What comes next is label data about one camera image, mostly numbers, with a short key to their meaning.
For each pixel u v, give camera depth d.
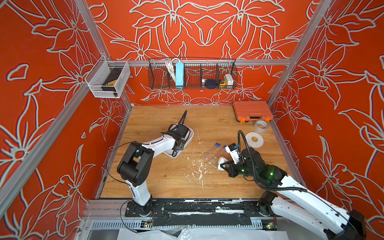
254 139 0.98
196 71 0.97
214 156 0.92
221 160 0.74
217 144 0.97
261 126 1.06
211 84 0.97
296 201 0.49
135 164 0.48
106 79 0.83
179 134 0.74
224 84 0.94
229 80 0.91
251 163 0.56
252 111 1.12
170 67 0.85
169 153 0.86
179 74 0.90
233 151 0.67
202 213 0.73
